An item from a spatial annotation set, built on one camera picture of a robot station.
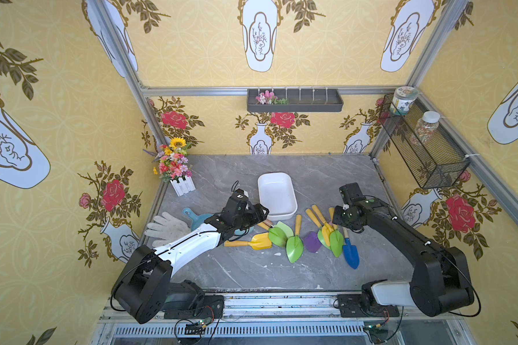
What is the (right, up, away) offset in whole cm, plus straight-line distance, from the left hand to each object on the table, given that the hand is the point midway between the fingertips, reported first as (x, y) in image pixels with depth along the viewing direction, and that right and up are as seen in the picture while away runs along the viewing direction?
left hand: (257, 211), depth 87 cm
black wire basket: (+67, +21, -5) cm, 70 cm away
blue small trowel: (+37, -16, -1) cm, 41 cm away
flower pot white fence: (-38, +19, +9) cm, 43 cm away
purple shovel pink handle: (+22, -13, +2) cm, 26 cm away
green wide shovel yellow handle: (+8, -10, +3) cm, 13 cm away
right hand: (+34, -3, +2) cm, 35 cm away
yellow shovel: (+29, -8, +3) cm, 30 cm away
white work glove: (-39, -9, +6) cm, 40 cm away
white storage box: (+10, +5, +20) cm, 23 cm away
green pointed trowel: (+15, -13, -1) cm, 20 cm away
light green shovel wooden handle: (+13, -9, +5) cm, 16 cm away
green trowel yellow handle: (+32, -11, +1) cm, 34 cm away
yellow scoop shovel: (+1, -13, +3) cm, 13 cm away
